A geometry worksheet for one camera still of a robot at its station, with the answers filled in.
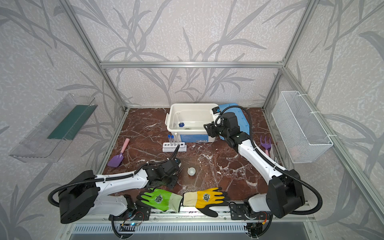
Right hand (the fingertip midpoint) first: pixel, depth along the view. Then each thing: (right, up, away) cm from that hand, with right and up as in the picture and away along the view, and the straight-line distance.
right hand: (209, 119), depth 82 cm
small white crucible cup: (-10, -30, +4) cm, 32 cm away
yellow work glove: (-3, -41, -7) cm, 42 cm away
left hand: (-18, -33, +2) cm, 38 cm away
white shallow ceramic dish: (-14, -6, +22) cm, 27 cm away
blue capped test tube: (-23, -10, +4) cm, 26 cm away
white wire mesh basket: (+38, -8, -21) cm, 44 cm away
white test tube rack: (-24, -18, +12) cm, 32 cm away
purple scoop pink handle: (-57, -25, +9) cm, 63 cm away
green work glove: (-27, -42, -6) cm, 50 cm away
